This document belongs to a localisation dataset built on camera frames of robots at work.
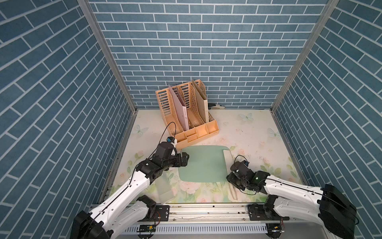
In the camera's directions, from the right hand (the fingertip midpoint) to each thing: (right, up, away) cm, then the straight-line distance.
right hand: (226, 179), depth 84 cm
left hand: (-23, +14, -5) cm, 27 cm away
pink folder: (-25, +40, -1) cm, 47 cm away
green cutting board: (-11, +5, +12) cm, 18 cm away
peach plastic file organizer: (-16, +28, +15) cm, 36 cm away
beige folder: (-13, +44, +3) cm, 46 cm away
